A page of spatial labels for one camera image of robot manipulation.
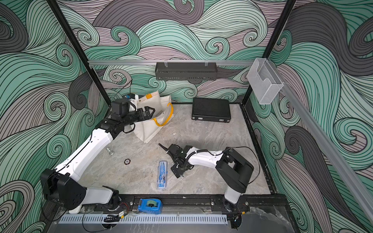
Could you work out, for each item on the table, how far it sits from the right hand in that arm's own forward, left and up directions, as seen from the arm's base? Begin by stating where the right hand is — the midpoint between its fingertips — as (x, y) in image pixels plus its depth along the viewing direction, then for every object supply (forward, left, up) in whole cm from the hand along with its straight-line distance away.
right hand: (180, 170), depth 85 cm
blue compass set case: (-3, +10, +2) cm, 11 cm away
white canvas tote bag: (+22, +21, +11) cm, 32 cm away
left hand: (+23, +16, +30) cm, 41 cm away
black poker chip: (+6, +33, +1) cm, 34 cm away
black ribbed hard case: (+52, -26, -4) cm, 59 cm away
